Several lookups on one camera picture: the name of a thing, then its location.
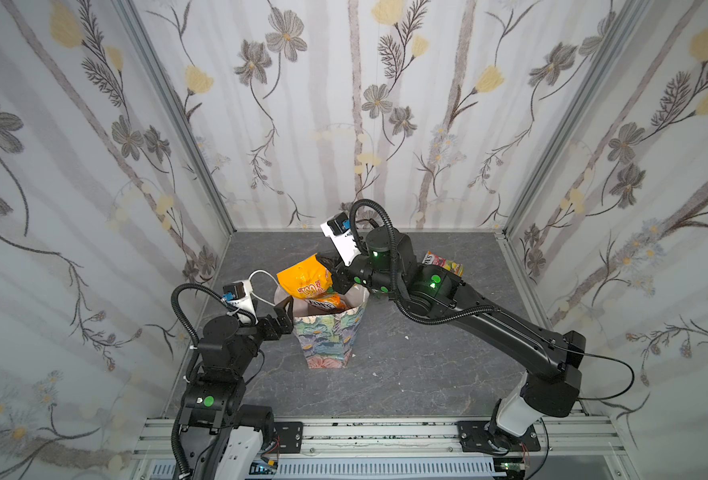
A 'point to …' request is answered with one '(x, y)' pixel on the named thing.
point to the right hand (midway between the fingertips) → (316, 246)
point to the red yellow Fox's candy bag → (330, 302)
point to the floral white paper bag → (328, 337)
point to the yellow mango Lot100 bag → (307, 278)
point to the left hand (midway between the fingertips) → (272, 292)
